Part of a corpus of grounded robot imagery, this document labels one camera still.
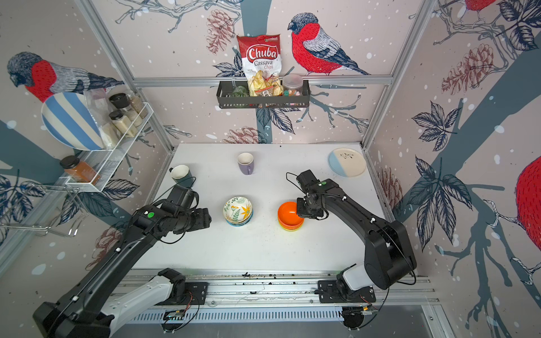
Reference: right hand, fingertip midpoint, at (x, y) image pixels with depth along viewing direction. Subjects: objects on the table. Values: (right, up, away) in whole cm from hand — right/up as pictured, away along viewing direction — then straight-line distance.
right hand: (301, 211), depth 85 cm
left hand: (-36, +1, -9) cm, 37 cm away
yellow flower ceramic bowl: (-27, 0, +5) cm, 28 cm away
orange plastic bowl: (-5, -6, -3) cm, 8 cm away
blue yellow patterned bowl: (-25, -5, 0) cm, 26 cm away
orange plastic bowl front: (-6, -1, 0) cm, 6 cm away
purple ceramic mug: (-26, +20, +18) cm, 37 cm away
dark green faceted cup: (-55, +14, +11) cm, 57 cm away
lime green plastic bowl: (-4, -8, 0) cm, 9 cm away
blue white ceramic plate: (+29, +21, +29) cm, 46 cm away
